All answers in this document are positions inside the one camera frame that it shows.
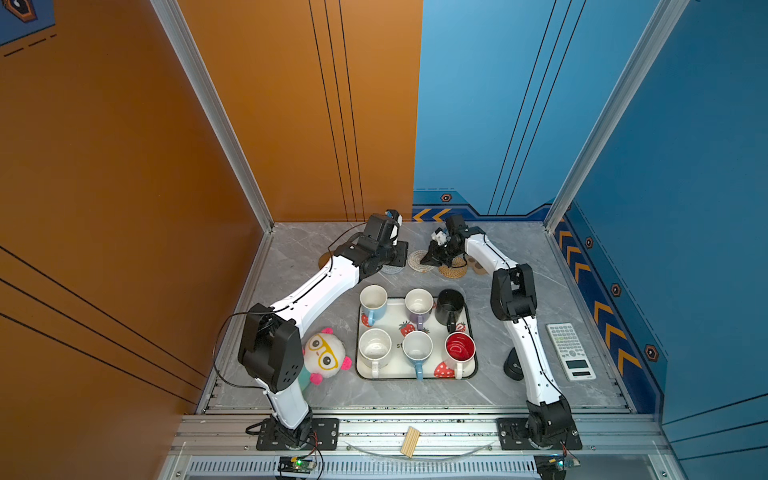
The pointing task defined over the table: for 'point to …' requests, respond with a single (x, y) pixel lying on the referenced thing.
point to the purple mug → (418, 304)
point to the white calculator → (570, 353)
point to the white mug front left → (374, 350)
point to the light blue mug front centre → (417, 347)
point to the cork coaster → (476, 266)
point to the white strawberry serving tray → (397, 322)
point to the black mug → (448, 307)
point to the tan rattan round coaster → (457, 270)
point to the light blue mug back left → (373, 302)
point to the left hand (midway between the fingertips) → (406, 247)
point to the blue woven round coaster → (391, 269)
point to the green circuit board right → (555, 466)
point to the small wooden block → (410, 442)
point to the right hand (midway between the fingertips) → (421, 260)
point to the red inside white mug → (460, 349)
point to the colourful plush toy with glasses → (325, 355)
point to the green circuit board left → (296, 465)
